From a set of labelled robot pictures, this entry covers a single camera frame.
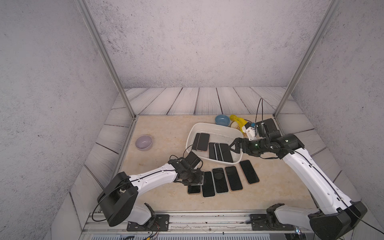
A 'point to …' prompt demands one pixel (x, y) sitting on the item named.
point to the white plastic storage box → (218, 134)
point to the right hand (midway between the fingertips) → (236, 148)
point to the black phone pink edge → (211, 151)
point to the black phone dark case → (225, 152)
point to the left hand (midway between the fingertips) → (204, 183)
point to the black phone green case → (220, 181)
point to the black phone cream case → (208, 188)
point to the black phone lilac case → (196, 141)
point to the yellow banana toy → (241, 121)
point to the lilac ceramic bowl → (144, 142)
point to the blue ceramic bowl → (222, 120)
